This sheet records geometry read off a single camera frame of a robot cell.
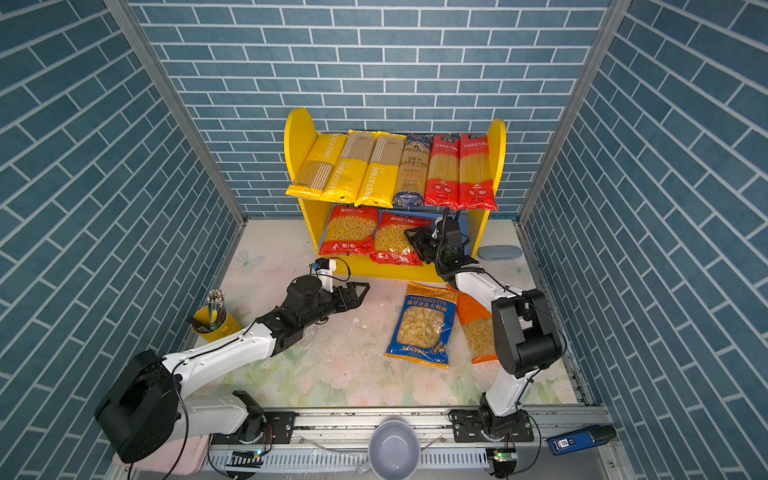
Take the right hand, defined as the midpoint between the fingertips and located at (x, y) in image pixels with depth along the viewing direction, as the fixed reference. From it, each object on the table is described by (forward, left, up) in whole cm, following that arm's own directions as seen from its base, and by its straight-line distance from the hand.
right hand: (403, 231), depth 90 cm
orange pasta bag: (-21, -24, -19) cm, 37 cm away
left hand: (-19, +10, -4) cm, 22 cm away
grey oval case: (+14, -36, -24) cm, 46 cm away
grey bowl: (-53, -2, -20) cm, 57 cm away
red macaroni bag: (+1, +17, -3) cm, 17 cm away
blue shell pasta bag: (-23, -8, -16) cm, 29 cm away
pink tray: (-59, +44, -18) cm, 75 cm away
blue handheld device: (-47, -45, -18) cm, 68 cm away
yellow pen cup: (-29, +51, -11) cm, 59 cm away
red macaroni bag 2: (-4, +3, -2) cm, 6 cm away
